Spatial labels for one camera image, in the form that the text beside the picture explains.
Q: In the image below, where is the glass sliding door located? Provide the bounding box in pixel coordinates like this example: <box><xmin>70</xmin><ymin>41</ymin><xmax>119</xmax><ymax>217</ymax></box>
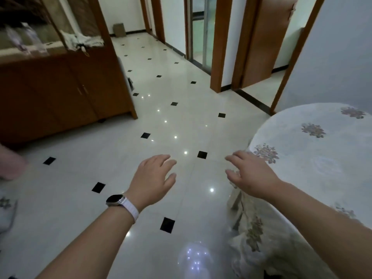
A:
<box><xmin>189</xmin><ymin>0</ymin><xmax>217</xmax><ymax>72</ymax></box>

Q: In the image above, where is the dining table with floral cloth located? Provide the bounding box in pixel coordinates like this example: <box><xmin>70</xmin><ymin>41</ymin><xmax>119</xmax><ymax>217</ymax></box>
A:
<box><xmin>228</xmin><ymin>103</ymin><xmax>372</xmax><ymax>227</ymax></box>

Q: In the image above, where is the brown cardboard box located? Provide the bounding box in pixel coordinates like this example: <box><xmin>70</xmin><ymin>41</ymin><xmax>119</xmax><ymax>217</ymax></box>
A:
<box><xmin>112</xmin><ymin>23</ymin><xmax>127</xmax><ymax>38</ymax></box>

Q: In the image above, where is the person's left hand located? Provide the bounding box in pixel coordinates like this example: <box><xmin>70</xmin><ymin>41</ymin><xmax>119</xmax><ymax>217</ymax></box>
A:
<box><xmin>123</xmin><ymin>154</ymin><xmax>178</xmax><ymax>212</ymax></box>

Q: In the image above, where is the pink rolled mat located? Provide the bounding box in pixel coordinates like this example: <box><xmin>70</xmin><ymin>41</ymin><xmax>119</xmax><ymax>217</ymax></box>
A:
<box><xmin>0</xmin><ymin>143</ymin><xmax>28</xmax><ymax>181</ymax></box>

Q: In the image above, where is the brown door frame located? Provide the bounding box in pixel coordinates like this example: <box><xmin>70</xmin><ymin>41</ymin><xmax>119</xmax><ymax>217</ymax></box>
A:
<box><xmin>139</xmin><ymin>0</ymin><xmax>165</xmax><ymax>44</ymax></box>
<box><xmin>231</xmin><ymin>0</ymin><xmax>327</xmax><ymax>114</ymax></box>
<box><xmin>183</xmin><ymin>0</ymin><xmax>234</xmax><ymax>94</ymax></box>

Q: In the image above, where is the open brown wooden door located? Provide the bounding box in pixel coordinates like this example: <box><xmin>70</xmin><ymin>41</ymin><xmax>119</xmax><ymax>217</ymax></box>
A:
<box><xmin>240</xmin><ymin>0</ymin><xmax>299</xmax><ymax>90</ymax></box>

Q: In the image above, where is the smartwatch with white band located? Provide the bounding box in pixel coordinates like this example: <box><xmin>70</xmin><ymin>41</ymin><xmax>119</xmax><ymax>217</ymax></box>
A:
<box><xmin>105</xmin><ymin>194</ymin><xmax>140</xmax><ymax>224</ymax></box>

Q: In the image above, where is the person's right hand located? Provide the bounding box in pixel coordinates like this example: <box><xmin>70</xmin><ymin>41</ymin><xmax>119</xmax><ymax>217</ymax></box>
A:
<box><xmin>224</xmin><ymin>150</ymin><xmax>281</xmax><ymax>201</ymax></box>

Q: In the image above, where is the white crumpled cloth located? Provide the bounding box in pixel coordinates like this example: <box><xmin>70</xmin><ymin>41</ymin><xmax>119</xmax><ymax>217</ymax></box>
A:
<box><xmin>59</xmin><ymin>29</ymin><xmax>105</xmax><ymax>58</ymax></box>

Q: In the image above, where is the large wooden display cabinet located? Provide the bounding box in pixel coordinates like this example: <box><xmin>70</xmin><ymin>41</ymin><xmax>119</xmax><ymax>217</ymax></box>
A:
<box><xmin>0</xmin><ymin>0</ymin><xmax>139</xmax><ymax>148</ymax></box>

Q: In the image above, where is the clear plastic bottle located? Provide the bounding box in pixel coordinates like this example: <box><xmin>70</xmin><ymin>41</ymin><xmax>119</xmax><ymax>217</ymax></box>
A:
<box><xmin>21</xmin><ymin>22</ymin><xmax>49</xmax><ymax>55</ymax></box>
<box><xmin>5</xmin><ymin>24</ymin><xmax>29</xmax><ymax>57</ymax></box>

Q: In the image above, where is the person's left forearm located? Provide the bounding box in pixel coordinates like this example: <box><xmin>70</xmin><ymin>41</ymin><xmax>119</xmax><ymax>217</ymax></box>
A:
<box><xmin>36</xmin><ymin>207</ymin><xmax>136</xmax><ymax>279</ymax></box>

